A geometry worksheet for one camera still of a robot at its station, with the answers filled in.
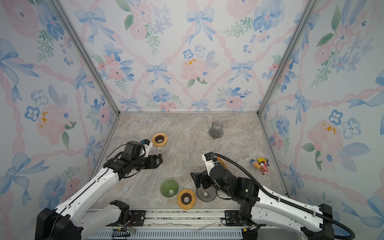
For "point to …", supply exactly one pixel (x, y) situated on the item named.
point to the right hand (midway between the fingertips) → (197, 170)
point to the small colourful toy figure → (261, 164)
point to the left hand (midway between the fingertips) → (158, 159)
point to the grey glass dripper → (206, 195)
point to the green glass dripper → (169, 188)
